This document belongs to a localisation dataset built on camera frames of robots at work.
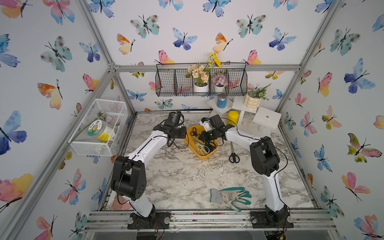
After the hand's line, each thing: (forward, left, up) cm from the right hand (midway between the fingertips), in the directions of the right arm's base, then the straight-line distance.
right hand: (199, 136), depth 97 cm
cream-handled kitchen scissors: (-6, -2, -7) cm, 9 cm away
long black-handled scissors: (-10, -22, -8) cm, 26 cm away
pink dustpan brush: (-41, +37, -2) cm, 55 cm away
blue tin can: (+19, -14, +13) cm, 27 cm away
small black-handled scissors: (+4, +4, -3) cm, 6 cm away
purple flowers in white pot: (+21, -11, +26) cm, 35 cm away
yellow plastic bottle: (+16, -22, +2) cm, 28 cm away
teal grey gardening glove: (-33, -17, -8) cm, 38 cm away
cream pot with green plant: (+13, -30, +22) cm, 40 cm away
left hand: (-2, +9, +8) cm, 12 cm away
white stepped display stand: (+13, -42, +6) cm, 44 cm away
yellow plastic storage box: (+1, +6, -9) cm, 11 cm away
